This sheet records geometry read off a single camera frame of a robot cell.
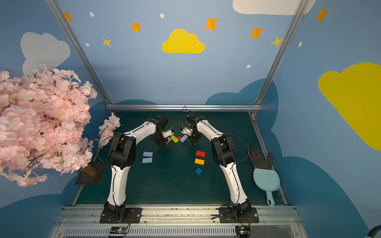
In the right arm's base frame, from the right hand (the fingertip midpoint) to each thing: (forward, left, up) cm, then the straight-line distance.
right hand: (196, 137), depth 105 cm
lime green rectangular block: (-2, +15, 0) cm, 16 cm away
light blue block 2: (-18, +29, +6) cm, 35 cm away
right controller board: (-53, -26, -4) cm, 59 cm away
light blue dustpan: (-27, -44, -1) cm, 52 cm away
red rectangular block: (-12, -3, -1) cm, 12 cm away
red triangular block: (-1, +12, +1) cm, 12 cm away
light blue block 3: (-21, +30, +3) cm, 36 cm away
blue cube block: (-25, -3, +1) cm, 26 cm away
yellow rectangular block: (-18, -3, 0) cm, 18 cm away
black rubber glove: (-14, -41, -1) cm, 44 cm away
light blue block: (-1, +9, 0) cm, 9 cm away
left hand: (-5, +24, +1) cm, 24 cm away
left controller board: (-57, +36, -2) cm, 68 cm away
